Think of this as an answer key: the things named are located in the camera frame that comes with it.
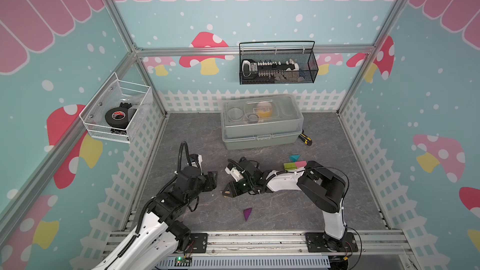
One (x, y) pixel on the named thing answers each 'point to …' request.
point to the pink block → (300, 164)
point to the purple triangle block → (247, 212)
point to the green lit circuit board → (182, 262)
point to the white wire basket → (113, 92)
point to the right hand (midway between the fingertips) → (225, 193)
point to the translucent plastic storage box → (262, 120)
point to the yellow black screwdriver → (305, 139)
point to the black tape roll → (118, 117)
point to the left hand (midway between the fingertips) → (211, 177)
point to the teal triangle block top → (294, 157)
